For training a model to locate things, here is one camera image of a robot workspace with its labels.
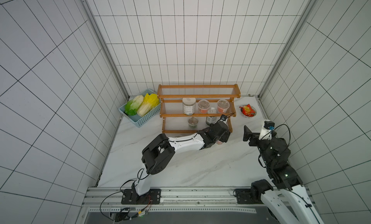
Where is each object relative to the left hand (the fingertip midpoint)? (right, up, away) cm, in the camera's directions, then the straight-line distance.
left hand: (220, 131), depth 87 cm
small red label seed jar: (-4, -3, -13) cm, 14 cm away
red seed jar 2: (+2, +16, 0) cm, 16 cm away
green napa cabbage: (-60, +17, +13) cm, 64 cm away
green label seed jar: (-17, +5, +8) cm, 19 cm away
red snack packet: (+24, +13, +16) cm, 31 cm away
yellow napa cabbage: (-49, +20, +20) cm, 56 cm away
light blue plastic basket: (-55, +6, +8) cm, 56 cm away
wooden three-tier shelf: (-30, +5, +16) cm, 34 cm away
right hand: (+11, +6, -16) cm, 20 cm away
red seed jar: (-10, +16, 0) cm, 19 cm away
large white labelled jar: (-19, +16, -4) cm, 26 cm away
